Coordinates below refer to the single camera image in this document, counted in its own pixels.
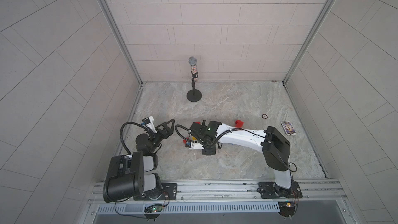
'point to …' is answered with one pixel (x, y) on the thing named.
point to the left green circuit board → (153, 211)
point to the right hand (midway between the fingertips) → (207, 148)
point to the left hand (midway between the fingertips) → (173, 121)
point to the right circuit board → (287, 208)
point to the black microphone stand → (194, 95)
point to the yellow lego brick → (194, 138)
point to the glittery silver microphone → (192, 61)
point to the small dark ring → (265, 116)
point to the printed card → (288, 128)
